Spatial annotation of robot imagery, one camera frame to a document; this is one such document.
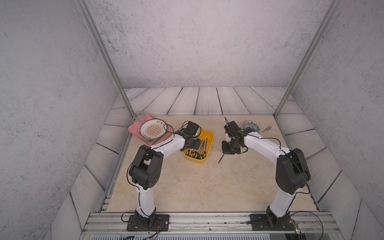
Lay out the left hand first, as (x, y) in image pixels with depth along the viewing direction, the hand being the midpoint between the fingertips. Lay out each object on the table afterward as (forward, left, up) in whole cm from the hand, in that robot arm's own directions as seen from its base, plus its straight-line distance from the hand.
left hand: (198, 144), depth 95 cm
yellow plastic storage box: (+9, -5, -1) cm, 11 cm away
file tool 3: (-3, -2, -6) cm, 7 cm away
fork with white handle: (+18, -53, -7) cm, 56 cm away
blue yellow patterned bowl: (+19, -41, -3) cm, 45 cm away
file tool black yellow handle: (-2, +7, -6) cm, 9 cm away
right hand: (-7, -15, +2) cm, 17 cm away
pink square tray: (+20, +47, -6) cm, 52 cm away
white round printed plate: (+18, +33, -5) cm, 38 cm away
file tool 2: (-1, 0, -6) cm, 6 cm away
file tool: (-3, +1, -6) cm, 7 cm away
